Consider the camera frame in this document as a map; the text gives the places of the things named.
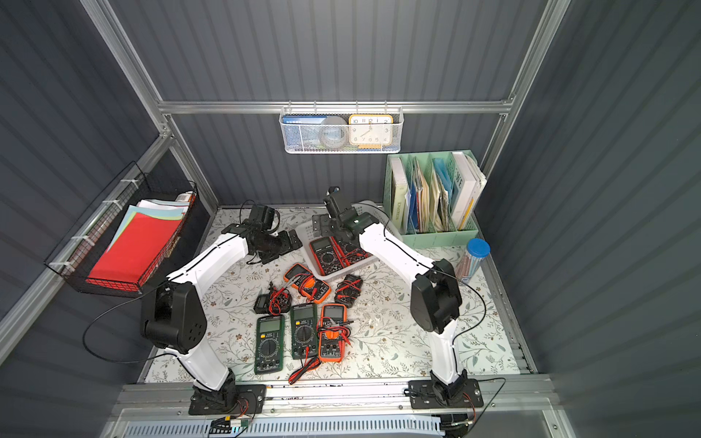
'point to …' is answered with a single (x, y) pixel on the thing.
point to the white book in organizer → (469, 183)
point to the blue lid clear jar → (476, 250)
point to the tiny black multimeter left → (277, 300)
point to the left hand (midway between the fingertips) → (288, 246)
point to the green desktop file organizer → (434, 197)
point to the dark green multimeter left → (269, 344)
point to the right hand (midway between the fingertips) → (334, 218)
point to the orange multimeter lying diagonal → (311, 286)
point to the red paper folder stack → (145, 234)
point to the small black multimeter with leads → (349, 289)
